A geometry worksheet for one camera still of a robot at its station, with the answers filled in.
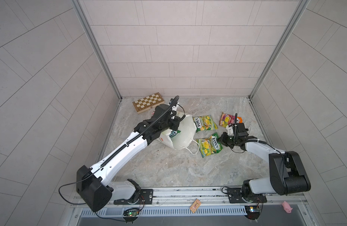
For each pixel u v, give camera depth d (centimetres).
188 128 89
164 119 55
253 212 68
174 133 88
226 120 99
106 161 41
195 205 68
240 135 71
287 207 68
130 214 65
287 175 43
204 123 98
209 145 86
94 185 37
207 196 73
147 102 109
